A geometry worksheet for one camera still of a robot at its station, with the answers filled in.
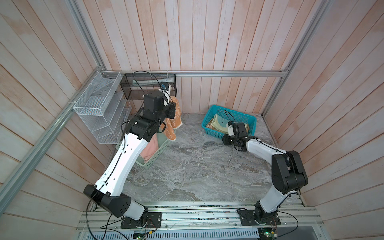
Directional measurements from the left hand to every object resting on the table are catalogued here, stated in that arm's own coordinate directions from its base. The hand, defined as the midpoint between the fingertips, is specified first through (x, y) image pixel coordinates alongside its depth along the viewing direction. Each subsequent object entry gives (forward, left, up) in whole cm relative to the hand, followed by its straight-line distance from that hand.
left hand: (169, 105), depth 68 cm
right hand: (+5, -32, -33) cm, 46 cm away
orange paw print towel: (+17, -24, -36) cm, 47 cm away
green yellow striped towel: (+21, -33, -37) cm, 54 cm away
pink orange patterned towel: (-4, 0, -9) cm, 10 cm away
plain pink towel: (-2, +16, -37) cm, 40 cm away
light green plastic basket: (+1, +8, -34) cm, 35 cm away
